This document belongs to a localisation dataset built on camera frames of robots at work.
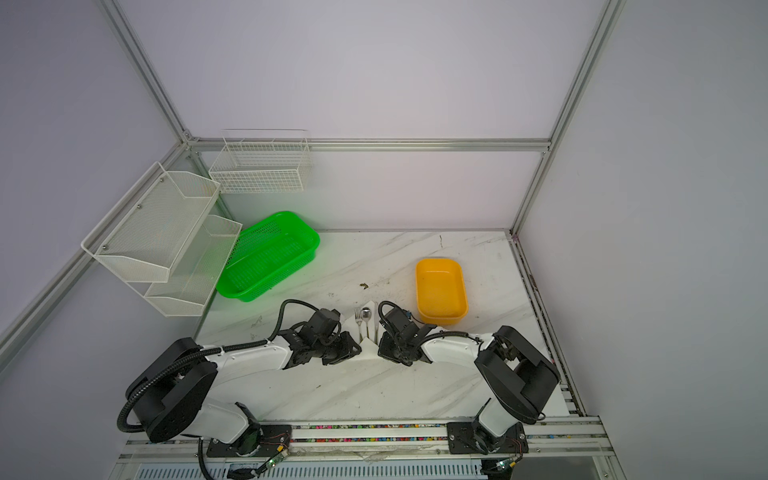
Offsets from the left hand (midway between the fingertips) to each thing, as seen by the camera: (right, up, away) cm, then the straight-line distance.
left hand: (359, 352), depth 86 cm
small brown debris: (0, +18, +19) cm, 26 cm away
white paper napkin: (0, +5, +8) cm, 10 cm away
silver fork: (-1, +8, +10) cm, 13 cm away
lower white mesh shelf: (-53, +23, +7) cm, 58 cm away
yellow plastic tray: (+28, +16, +21) cm, 38 cm away
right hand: (+6, 0, +2) cm, 6 cm away
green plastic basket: (-40, +29, +29) cm, 57 cm away
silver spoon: (+1, +9, +10) cm, 13 cm away
